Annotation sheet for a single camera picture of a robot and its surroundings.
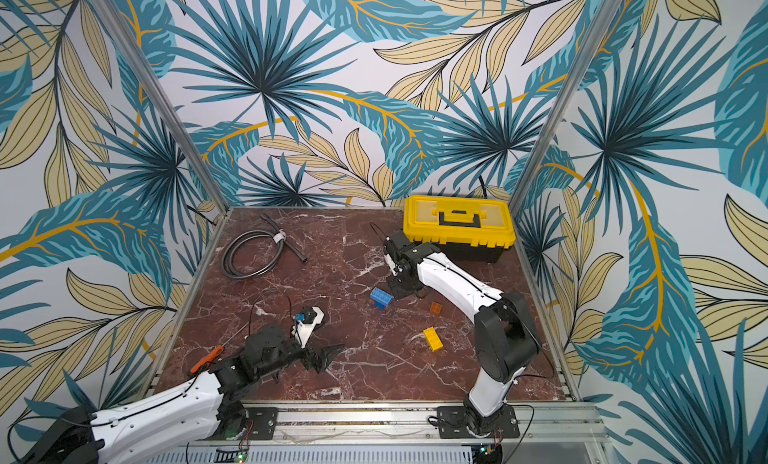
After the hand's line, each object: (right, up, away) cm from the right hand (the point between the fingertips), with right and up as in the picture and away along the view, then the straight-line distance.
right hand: (403, 287), depth 88 cm
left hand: (-19, -12, -10) cm, 25 cm away
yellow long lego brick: (+9, -15, -2) cm, 17 cm away
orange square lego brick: (+10, -7, +4) cm, 13 cm away
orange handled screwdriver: (-53, -18, -5) cm, 56 cm away
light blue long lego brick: (-6, -4, +2) cm, 8 cm away
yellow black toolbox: (+19, +18, +5) cm, 27 cm away
